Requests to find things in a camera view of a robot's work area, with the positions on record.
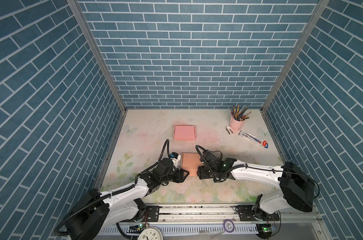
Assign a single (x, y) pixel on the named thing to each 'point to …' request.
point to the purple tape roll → (228, 225)
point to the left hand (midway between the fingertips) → (186, 174)
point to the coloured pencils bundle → (238, 113)
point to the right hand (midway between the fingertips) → (198, 172)
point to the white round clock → (151, 233)
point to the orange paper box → (191, 161)
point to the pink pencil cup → (236, 125)
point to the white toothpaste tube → (253, 139)
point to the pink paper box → (184, 132)
